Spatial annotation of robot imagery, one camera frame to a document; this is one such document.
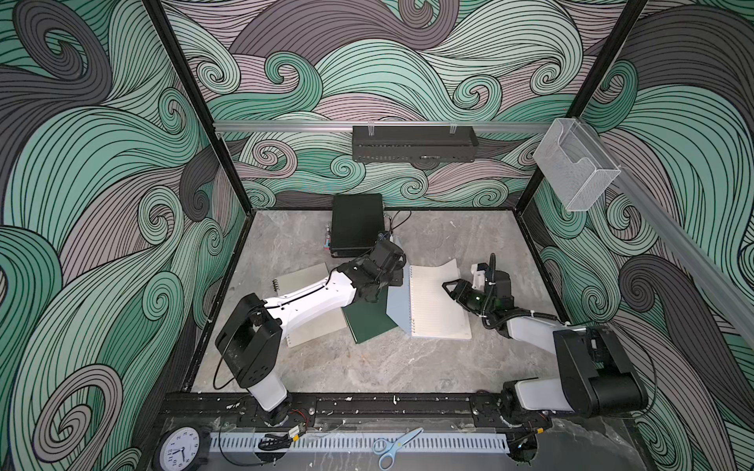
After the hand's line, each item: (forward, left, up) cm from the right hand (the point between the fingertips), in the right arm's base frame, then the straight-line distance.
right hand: (444, 288), depth 90 cm
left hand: (+2, +15, +11) cm, 18 cm away
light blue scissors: (-40, +19, -5) cm, 45 cm away
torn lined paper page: (+5, +4, -5) cm, 8 cm away
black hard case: (+33, +28, -3) cm, 43 cm away
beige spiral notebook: (-10, +40, -5) cm, 41 cm away
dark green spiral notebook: (-8, +25, -6) cm, 26 cm away
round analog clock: (-40, +68, -1) cm, 79 cm away
